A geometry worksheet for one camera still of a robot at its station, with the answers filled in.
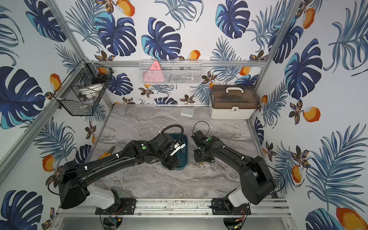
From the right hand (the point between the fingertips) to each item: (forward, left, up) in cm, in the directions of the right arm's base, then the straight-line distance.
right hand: (200, 158), depth 86 cm
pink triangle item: (+41, +29, +31) cm, 59 cm away
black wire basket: (+34, +74, +27) cm, 86 cm away
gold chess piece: (-2, 0, -4) cm, 5 cm away
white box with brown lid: (+42, -26, +8) cm, 50 cm away
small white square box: (+42, +9, -4) cm, 43 cm away
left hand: (-5, +13, +11) cm, 18 cm away
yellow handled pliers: (+4, +59, -3) cm, 59 cm away
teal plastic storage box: (+2, +11, -2) cm, 12 cm away
